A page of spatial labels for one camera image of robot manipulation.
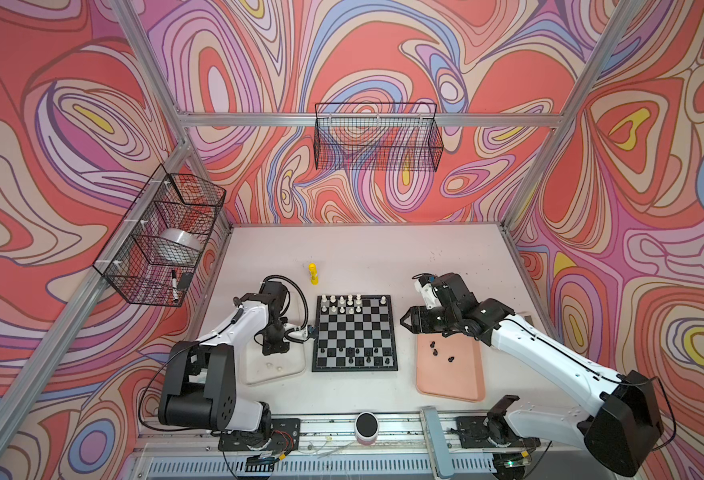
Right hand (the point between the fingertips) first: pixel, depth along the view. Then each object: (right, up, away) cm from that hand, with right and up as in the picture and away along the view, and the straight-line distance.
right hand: (412, 327), depth 80 cm
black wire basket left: (-66, +20, -7) cm, 69 cm away
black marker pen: (-60, +12, -8) cm, 61 cm away
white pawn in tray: (-40, -12, +5) cm, 42 cm away
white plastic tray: (-44, -12, +4) cm, 46 cm away
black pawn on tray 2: (+8, -9, +7) cm, 14 cm away
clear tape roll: (-59, +23, -6) cm, 64 cm away
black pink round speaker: (-13, -21, -9) cm, 27 cm away
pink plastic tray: (+12, -13, +5) cm, 18 cm away
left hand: (-38, -6, +9) cm, 39 cm away
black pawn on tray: (+8, -8, +9) cm, 14 cm away
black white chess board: (-16, -4, +9) cm, 19 cm away
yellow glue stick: (-30, +11, +22) cm, 38 cm away
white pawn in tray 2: (-37, -12, +3) cm, 39 cm away
